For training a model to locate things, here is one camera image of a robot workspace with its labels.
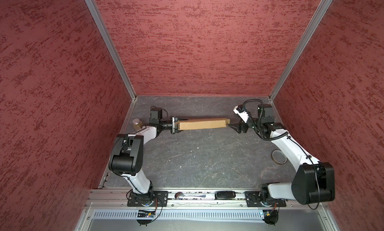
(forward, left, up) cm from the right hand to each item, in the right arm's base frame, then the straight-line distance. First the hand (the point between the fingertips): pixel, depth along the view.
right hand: (231, 121), depth 83 cm
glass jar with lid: (+6, +58, -8) cm, 59 cm away
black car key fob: (-34, +6, -17) cm, 38 cm away
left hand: (+1, +25, -2) cm, 25 cm away
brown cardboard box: (-2, +16, +2) cm, 16 cm away
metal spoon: (-33, +30, -20) cm, 48 cm away
